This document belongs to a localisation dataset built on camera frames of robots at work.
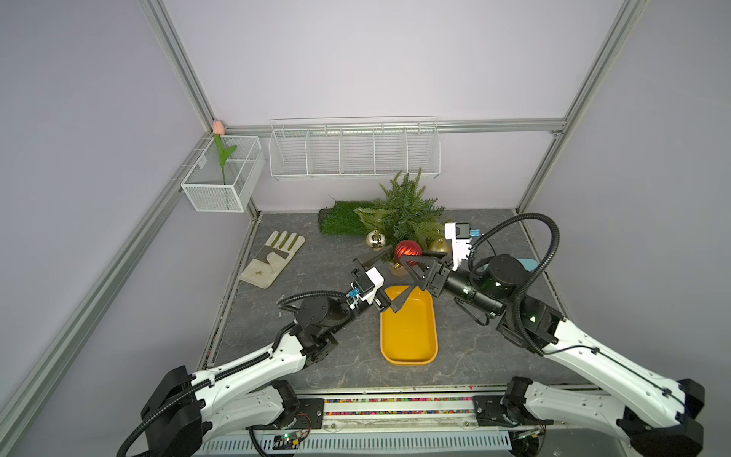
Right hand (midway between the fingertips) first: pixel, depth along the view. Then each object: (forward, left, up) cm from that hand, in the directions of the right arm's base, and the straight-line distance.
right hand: (406, 257), depth 57 cm
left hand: (0, 0, -2) cm, 2 cm away
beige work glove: (+29, +44, -39) cm, 66 cm away
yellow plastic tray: (-3, -4, -37) cm, 38 cm away
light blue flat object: (+24, -50, -40) cm, 68 cm away
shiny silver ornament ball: (+12, +6, -10) cm, 17 cm away
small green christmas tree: (+20, -2, -7) cm, 21 cm away
